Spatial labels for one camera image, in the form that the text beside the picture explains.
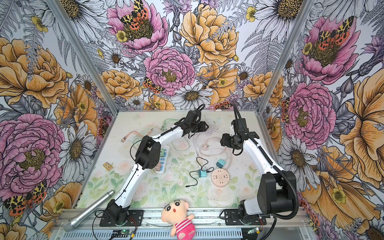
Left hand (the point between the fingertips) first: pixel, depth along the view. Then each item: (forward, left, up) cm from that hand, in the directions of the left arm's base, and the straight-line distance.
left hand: (205, 129), depth 104 cm
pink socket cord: (-18, -7, -4) cm, 20 cm away
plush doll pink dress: (-51, +17, +4) cm, 54 cm away
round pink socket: (-33, -6, -2) cm, 34 cm away
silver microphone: (-54, +65, 0) cm, 84 cm away
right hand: (-19, -10, +8) cm, 23 cm away
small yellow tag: (-24, +60, -4) cm, 65 cm away
